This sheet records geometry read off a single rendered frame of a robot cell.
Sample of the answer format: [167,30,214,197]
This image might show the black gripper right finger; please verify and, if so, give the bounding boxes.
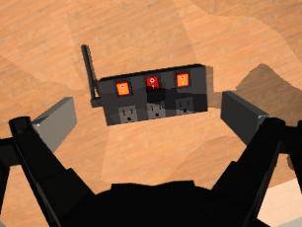
[185,91,302,227]

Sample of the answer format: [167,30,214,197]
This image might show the black power strip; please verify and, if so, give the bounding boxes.
[81,44,208,126]

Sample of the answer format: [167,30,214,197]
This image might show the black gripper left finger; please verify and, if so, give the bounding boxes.
[0,97,126,227]

